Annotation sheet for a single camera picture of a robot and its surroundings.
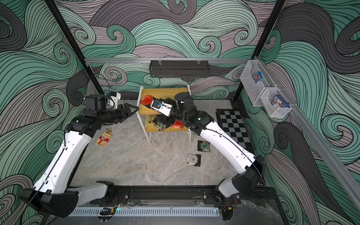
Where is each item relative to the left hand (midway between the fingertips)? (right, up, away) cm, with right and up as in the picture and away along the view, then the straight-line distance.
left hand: (135, 108), depth 68 cm
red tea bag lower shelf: (+22, -10, +16) cm, 28 cm away
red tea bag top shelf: (+4, +5, +7) cm, 9 cm away
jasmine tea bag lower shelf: (+10, -10, +15) cm, 21 cm away
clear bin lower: (+69, -1, 0) cm, 69 cm away
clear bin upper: (+68, +12, +15) cm, 71 cm away
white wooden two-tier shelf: (+4, -4, +22) cm, 23 cm away
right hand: (+13, +1, +1) cm, 13 cm away
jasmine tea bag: (+39, -25, +24) cm, 52 cm away
